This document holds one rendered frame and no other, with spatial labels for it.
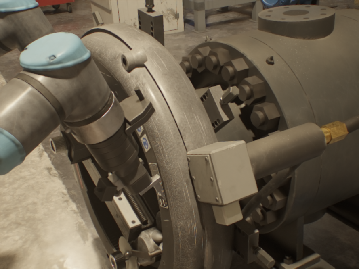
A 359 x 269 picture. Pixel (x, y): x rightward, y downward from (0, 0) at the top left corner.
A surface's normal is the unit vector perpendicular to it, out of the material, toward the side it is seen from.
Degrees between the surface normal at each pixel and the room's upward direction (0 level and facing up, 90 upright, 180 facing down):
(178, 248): 91
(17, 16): 85
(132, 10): 90
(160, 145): 74
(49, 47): 19
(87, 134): 110
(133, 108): 25
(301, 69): 38
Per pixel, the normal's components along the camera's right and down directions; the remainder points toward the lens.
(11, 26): -0.04, 0.39
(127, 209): 0.16, -0.68
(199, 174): -0.85, 0.27
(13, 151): 0.73, 0.33
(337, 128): 0.42, -0.17
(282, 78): 0.29, -0.48
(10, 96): -0.07, -0.55
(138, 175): 0.39, 0.17
